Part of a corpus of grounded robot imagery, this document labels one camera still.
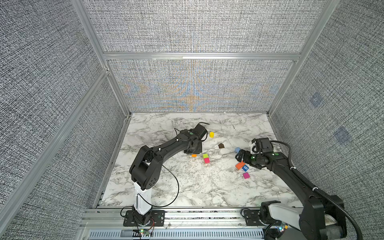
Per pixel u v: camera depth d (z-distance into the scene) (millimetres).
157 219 733
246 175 879
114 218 751
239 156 776
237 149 1009
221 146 1001
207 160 919
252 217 732
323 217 396
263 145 658
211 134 1054
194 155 941
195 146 663
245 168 897
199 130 719
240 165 902
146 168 488
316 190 430
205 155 941
